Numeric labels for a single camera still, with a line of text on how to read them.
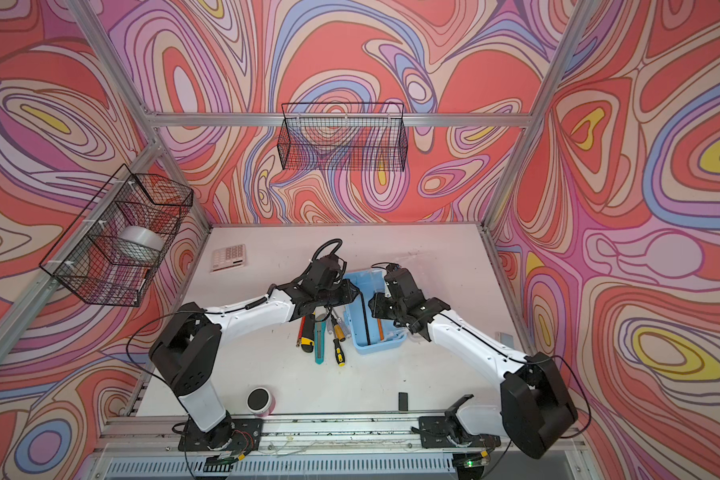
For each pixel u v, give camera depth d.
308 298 0.67
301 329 0.91
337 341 0.88
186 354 0.46
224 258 1.08
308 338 0.88
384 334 0.90
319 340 0.88
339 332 0.90
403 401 0.78
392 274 0.75
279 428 0.75
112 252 0.73
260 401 0.74
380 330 0.91
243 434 0.73
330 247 0.70
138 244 0.69
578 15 0.69
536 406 0.41
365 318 0.93
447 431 0.67
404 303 0.63
